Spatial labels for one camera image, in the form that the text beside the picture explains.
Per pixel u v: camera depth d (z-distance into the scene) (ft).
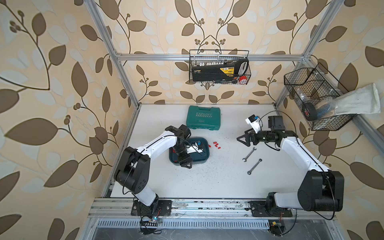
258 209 2.40
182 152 2.38
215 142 3.24
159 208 2.42
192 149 2.52
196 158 2.91
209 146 3.16
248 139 2.41
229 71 2.71
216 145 3.21
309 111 2.19
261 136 2.40
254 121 2.42
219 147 3.16
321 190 1.35
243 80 2.84
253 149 3.10
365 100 1.86
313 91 2.66
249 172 2.83
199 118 3.47
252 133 2.41
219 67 2.70
